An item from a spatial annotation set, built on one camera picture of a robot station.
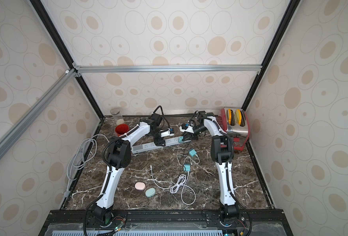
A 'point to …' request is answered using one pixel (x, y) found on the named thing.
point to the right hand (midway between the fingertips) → (189, 135)
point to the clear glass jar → (117, 115)
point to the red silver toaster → (235, 122)
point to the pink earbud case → (139, 186)
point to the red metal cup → (121, 129)
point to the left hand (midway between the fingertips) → (165, 138)
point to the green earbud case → (150, 192)
